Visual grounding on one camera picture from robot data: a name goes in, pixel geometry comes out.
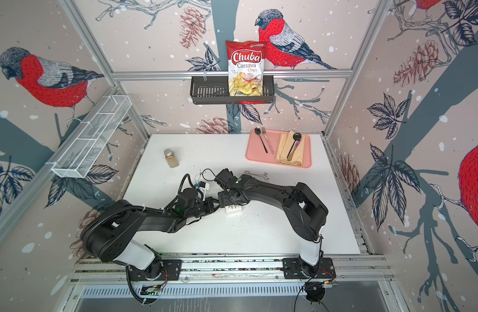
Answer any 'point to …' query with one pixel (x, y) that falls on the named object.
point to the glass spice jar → (171, 158)
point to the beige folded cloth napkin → (285, 142)
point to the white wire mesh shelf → (86, 147)
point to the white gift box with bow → (230, 210)
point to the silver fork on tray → (264, 132)
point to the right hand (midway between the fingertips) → (228, 200)
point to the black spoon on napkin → (297, 136)
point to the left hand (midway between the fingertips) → (226, 201)
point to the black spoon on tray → (258, 131)
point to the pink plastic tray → (256, 151)
